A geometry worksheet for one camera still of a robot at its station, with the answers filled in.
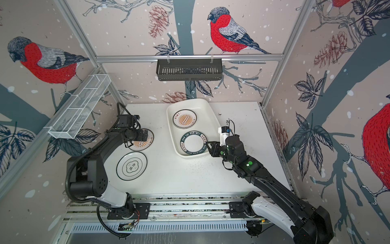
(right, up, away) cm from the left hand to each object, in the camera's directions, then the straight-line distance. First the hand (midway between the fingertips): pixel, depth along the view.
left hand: (138, 133), depth 91 cm
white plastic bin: (+43, +6, +17) cm, 47 cm away
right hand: (+41, -4, -16) cm, 44 cm away
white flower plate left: (-4, -19, -1) cm, 20 cm away
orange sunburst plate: (+26, +9, +19) cm, 34 cm away
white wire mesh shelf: (-25, +15, -14) cm, 32 cm away
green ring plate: (+34, -7, +7) cm, 35 cm away
